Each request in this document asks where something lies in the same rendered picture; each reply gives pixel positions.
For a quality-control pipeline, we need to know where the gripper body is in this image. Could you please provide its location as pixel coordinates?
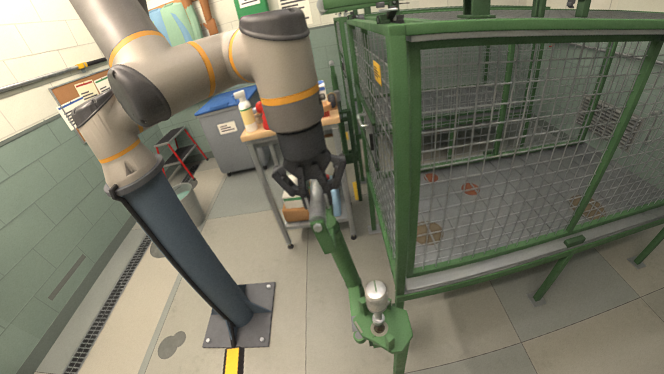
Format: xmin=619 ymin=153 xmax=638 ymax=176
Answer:
xmin=275 ymin=122 xmax=333 ymax=178

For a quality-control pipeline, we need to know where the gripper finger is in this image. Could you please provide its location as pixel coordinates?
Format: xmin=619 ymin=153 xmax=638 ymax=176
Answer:
xmin=319 ymin=154 xmax=348 ymax=195
xmin=271 ymin=165 xmax=309 ymax=201

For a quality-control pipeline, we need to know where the green mesh squeeze cage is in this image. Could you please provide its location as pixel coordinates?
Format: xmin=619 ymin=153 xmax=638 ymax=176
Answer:
xmin=329 ymin=0 xmax=664 ymax=374

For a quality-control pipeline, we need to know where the green release bar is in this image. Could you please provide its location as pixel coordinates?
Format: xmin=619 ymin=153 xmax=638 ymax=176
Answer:
xmin=316 ymin=0 xmax=407 ymax=25

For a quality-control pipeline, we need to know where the white and green box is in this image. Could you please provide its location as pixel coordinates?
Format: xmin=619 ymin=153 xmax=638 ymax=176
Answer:
xmin=280 ymin=188 xmax=308 ymax=210

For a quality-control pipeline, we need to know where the brown cardboard box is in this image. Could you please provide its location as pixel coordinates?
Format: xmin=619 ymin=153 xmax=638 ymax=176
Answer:
xmin=282 ymin=205 xmax=311 ymax=225

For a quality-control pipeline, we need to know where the wooden top metal table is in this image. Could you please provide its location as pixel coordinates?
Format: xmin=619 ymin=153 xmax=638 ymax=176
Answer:
xmin=238 ymin=107 xmax=360 ymax=250

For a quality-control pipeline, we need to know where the red container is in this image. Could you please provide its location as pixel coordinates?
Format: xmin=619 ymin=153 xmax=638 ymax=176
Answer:
xmin=254 ymin=100 xmax=271 ymax=131

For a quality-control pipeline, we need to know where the white spray bottle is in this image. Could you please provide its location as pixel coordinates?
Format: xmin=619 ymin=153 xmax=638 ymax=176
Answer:
xmin=232 ymin=89 xmax=259 ymax=134

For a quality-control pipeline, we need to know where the grey bin with blue lid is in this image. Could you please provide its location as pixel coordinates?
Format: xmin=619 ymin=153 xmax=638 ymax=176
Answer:
xmin=194 ymin=84 xmax=262 ymax=176

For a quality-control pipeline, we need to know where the grey bucket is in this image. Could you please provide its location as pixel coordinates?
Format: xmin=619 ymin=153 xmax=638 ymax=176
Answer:
xmin=172 ymin=178 xmax=207 ymax=228

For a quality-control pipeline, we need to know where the red and black rack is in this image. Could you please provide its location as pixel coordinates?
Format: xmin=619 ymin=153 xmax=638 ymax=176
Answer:
xmin=153 ymin=125 xmax=209 ymax=183

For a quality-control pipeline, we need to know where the blue and green poster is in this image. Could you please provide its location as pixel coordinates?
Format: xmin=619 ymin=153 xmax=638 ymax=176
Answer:
xmin=147 ymin=0 xmax=207 ymax=47

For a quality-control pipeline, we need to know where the black floor drain grate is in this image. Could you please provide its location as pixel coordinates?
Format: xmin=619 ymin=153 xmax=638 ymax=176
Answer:
xmin=62 ymin=235 xmax=152 ymax=374

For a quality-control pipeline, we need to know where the cork notice board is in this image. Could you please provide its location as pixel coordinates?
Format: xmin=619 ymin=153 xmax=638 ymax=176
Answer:
xmin=48 ymin=69 xmax=113 ymax=144

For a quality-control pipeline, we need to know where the green lever with grey handle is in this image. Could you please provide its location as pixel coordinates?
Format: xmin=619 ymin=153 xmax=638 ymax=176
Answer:
xmin=306 ymin=178 xmax=365 ymax=298

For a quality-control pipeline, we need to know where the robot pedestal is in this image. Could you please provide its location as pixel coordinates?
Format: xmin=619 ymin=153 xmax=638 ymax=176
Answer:
xmin=105 ymin=169 xmax=277 ymax=349

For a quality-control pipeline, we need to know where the white wall sign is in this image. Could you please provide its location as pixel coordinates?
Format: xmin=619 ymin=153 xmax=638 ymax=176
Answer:
xmin=276 ymin=0 xmax=319 ymax=12

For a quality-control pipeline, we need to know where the green wall sign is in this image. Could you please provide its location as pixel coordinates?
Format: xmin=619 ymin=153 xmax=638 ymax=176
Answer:
xmin=232 ymin=0 xmax=271 ymax=21

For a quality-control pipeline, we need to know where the green lever base bracket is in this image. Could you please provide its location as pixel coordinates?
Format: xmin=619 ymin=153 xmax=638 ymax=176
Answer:
xmin=346 ymin=285 xmax=414 ymax=356

